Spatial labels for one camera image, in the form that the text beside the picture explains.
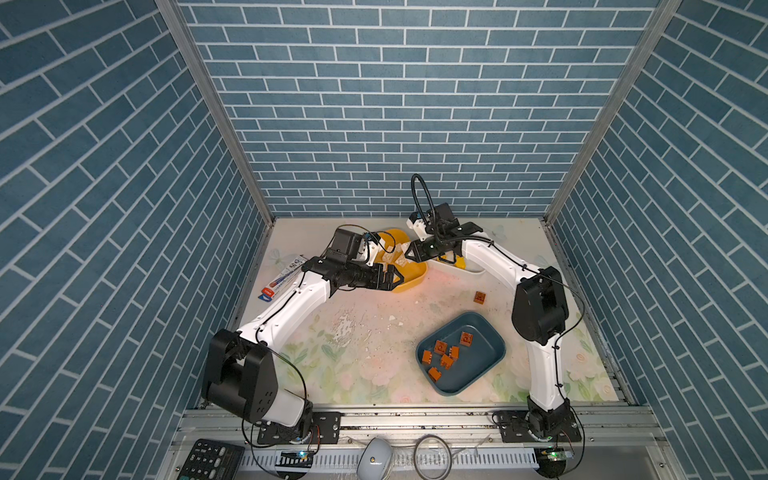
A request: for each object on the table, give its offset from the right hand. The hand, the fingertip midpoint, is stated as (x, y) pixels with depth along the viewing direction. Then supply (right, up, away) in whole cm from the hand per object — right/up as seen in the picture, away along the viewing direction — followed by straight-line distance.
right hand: (408, 249), depth 94 cm
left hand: (-5, -8, -12) cm, 15 cm away
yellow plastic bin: (-5, -1, -5) cm, 7 cm away
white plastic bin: (+16, -3, -29) cm, 33 cm away
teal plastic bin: (+23, -29, -7) cm, 38 cm away
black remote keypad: (-46, -48, -26) cm, 72 cm away
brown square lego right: (+23, -16, +3) cm, 28 cm away
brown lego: (+6, -34, -14) cm, 37 cm away
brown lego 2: (+13, -29, -10) cm, 33 cm away
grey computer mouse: (-8, -44, -32) cm, 55 cm away
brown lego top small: (+17, -27, -5) cm, 32 cm away
